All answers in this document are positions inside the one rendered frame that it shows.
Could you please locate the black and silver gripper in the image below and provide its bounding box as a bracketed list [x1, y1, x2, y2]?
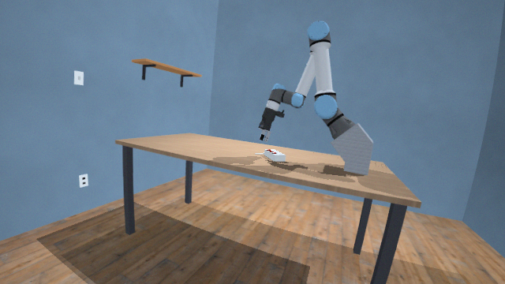
[259, 100, 285, 142]

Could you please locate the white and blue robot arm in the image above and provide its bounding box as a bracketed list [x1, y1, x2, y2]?
[269, 21, 356, 140]

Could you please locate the light grey power strip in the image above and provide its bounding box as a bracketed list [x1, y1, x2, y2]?
[255, 149, 286, 162]

